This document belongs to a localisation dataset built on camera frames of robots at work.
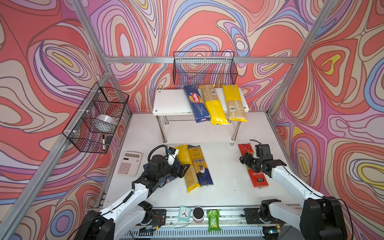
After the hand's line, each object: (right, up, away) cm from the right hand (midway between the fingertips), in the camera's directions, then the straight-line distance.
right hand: (245, 163), depth 88 cm
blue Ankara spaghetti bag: (-27, -1, +1) cm, 27 cm away
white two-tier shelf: (-42, +25, +18) cm, 52 cm away
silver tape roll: (-74, +26, -14) cm, 80 cm away
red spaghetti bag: (+6, -7, -5) cm, 10 cm away
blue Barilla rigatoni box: (-45, -7, -7) cm, 46 cm away
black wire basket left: (-82, +22, -14) cm, 86 cm away
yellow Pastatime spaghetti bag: (-32, -7, -5) cm, 33 cm away
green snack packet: (-21, -23, -16) cm, 35 cm away
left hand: (-36, +3, -6) cm, 36 cm away
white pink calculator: (-70, -1, +3) cm, 70 cm away
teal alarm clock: (-35, -21, -14) cm, 44 cm away
